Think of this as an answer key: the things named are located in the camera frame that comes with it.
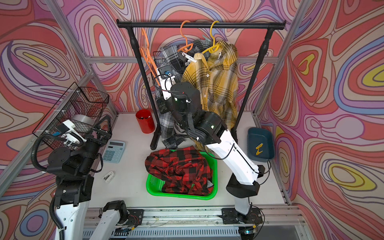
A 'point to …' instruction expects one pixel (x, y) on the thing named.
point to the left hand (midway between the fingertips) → (107, 121)
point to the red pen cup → (145, 119)
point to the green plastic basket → (154, 186)
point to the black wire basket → (77, 100)
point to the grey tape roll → (83, 119)
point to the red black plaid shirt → (183, 170)
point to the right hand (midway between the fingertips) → (162, 92)
